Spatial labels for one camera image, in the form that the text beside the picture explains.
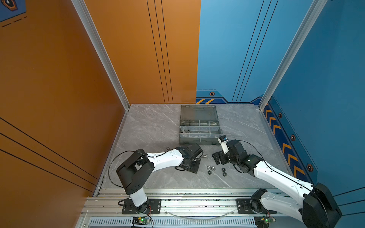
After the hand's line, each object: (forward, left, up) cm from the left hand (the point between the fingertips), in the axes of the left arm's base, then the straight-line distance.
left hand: (196, 168), depth 86 cm
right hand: (+7, -12, +8) cm, 16 cm away
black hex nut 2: (0, -16, 0) cm, 16 cm away
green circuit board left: (-26, +29, -2) cm, 39 cm away
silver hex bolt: (+8, -5, +1) cm, 10 cm away
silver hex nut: (+1, -8, 0) cm, 8 cm away
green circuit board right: (-26, -33, -1) cm, 41 cm away
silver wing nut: (+26, +8, +1) cm, 28 cm away
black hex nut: (-2, -8, 0) cm, 8 cm away
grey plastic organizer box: (+31, -3, +5) cm, 32 cm away
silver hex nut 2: (+1, -10, 0) cm, 11 cm away
